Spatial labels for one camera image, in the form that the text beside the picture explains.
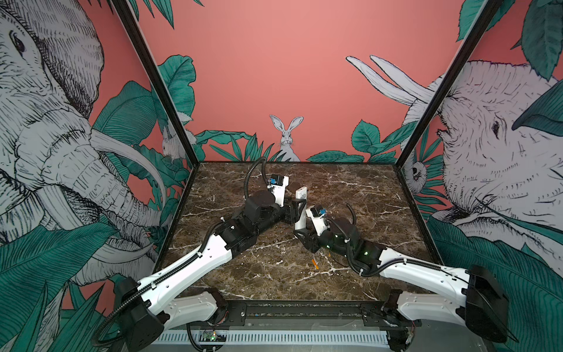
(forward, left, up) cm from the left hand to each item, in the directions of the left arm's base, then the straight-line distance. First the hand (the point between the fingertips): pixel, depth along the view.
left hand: (300, 197), depth 68 cm
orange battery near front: (-11, -7, -31) cm, 34 cm away
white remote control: (+1, 0, +1) cm, 1 cm away
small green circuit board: (-33, +30, -30) cm, 54 cm away
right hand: (-5, +1, -10) cm, 12 cm away
